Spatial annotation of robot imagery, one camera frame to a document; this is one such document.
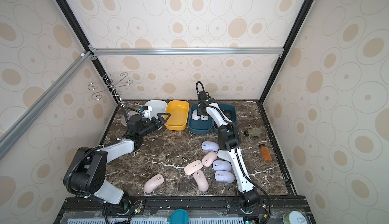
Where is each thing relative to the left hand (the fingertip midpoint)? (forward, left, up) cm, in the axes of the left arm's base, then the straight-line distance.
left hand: (171, 116), depth 84 cm
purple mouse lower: (-27, -29, -17) cm, 43 cm away
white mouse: (+15, -12, -18) cm, 27 cm away
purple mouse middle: (-20, -27, -17) cm, 38 cm away
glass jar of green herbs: (+1, -51, -17) cm, 53 cm away
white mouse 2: (+14, -19, -20) cm, 31 cm away
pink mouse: (-17, -21, -17) cm, 32 cm away
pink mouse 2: (-22, -12, -19) cm, 31 cm away
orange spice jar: (-13, -54, -17) cm, 59 cm away
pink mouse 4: (-30, +9, -17) cm, 36 cm away
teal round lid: (-45, -7, -12) cm, 47 cm away
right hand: (+20, -24, -18) cm, 36 cm away
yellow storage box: (+22, 0, -21) cm, 30 cm away
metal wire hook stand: (+32, +50, -6) cm, 60 cm away
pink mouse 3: (-29, -17, -18) cm, 39 cm away
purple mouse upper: (-9, -22, -17) cm, 30 cm away
